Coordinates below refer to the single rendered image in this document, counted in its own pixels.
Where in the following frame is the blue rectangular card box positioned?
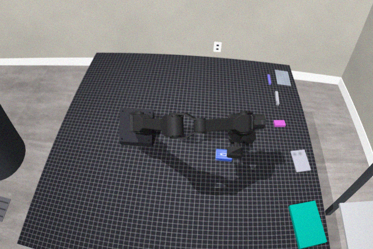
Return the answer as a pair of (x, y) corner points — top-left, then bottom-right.
(215, 149), (232, 162)

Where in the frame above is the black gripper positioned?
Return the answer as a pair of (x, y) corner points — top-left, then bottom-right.
(227, 130), (245, 159)

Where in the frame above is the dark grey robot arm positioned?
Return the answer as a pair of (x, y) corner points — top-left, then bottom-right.
(129, 111), (266, 144)

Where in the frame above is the black grid work mat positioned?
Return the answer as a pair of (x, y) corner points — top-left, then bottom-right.
(17, 52), (330, 249)

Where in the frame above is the small pink flat block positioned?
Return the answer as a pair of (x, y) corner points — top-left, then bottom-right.
(273, 120), (286, 127)

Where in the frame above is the teal rectangular block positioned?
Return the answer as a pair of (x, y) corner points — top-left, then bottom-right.
(288, 201), (327, 249)

